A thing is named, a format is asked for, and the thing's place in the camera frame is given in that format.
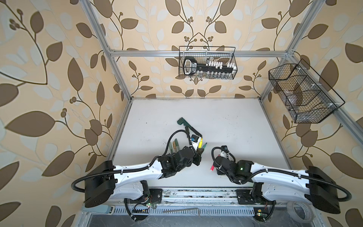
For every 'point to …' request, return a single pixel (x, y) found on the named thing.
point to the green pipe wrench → (181, 121)
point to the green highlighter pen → (204, 145)
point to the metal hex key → (188, 209)
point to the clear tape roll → (300, 211)
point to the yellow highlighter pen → (200, 143)
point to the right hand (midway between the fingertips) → (218, 166)
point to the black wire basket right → (308, 98)
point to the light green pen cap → (170, 146)
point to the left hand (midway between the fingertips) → (204, 149)
